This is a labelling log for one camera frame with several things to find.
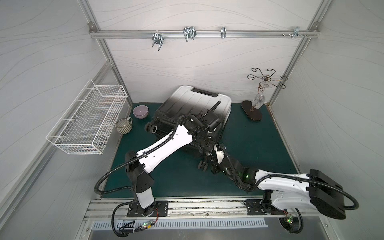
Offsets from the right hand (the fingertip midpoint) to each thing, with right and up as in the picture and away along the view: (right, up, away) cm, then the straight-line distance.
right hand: (207, 157), depth 79 cm
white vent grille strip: (-35, -30, -10) cm, 47 cm away
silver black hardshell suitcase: (-12, +32, +11) cm, 36 cm away
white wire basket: (-58, +18, -10) cm, 62 cm away
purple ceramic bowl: (-48, +26, +32) cm, 64 cm away
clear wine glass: (+34, +33, +14) cm, 50 cm away
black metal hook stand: (+39, +24, +31) cm, 55 cm away
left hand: (0, +7, -7) cm, 10 cm away
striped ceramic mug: (-58, +16, +24) cm, 64 cm away
